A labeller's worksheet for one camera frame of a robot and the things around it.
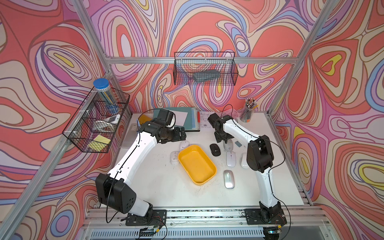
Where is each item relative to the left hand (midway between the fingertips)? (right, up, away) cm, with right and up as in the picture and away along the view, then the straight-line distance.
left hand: (180, 136), depth 79 cm
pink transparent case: (+38, +16, +40) cm, 58 cm away
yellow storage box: (+11, -20, +11) cm, 25 cm away
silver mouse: (+27, -25, +5) cm, 37 cm away
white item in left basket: (-33, +9, -5) cm, 35 cm away
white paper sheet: (-3, +12, +34) cm, 37 cm away
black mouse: (+21, -10, +17) cm, 29 cm away
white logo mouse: (-5, -14, +13) cm, 20 cm away
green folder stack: (+6, +8, +33) cm, 34 cm away
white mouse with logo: (0, -7, +20) cm, 21 cm away
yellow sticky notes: (-34, -2, -15) cm, 37 cm away
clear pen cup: (+47, +17, +28) cm, 57 cm away
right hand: (+29, -4, +17) cm, 34 cm away
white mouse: (+30, -15, +13) cm, 36 cm away
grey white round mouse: (+31, -8, +19) cm, 37 cm away
